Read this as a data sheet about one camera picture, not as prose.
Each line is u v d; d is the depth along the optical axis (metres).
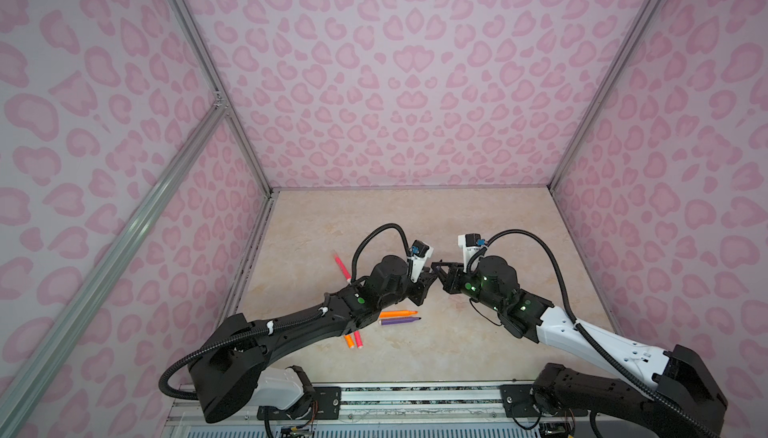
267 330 0.45
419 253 0.66
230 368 0.41
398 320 0.86
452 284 0.67
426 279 0.69
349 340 0.83
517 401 0.73
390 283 0.59
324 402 0.74
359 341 0.83
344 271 0.97
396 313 0.89
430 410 0.73
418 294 0.68
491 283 0.59
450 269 0.70
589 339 0.48
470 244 0.69
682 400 0.39
